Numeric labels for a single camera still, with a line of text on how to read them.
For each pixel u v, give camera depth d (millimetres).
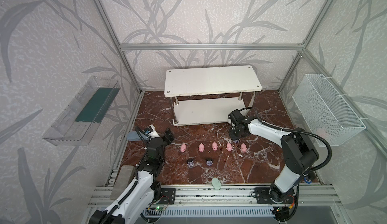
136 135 601
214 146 889
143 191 540
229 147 887
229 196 755
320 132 742
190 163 806
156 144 629
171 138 766
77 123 637
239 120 726
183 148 886
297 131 493
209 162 802
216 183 753
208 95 738
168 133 761
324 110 640
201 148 886
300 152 468
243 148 884
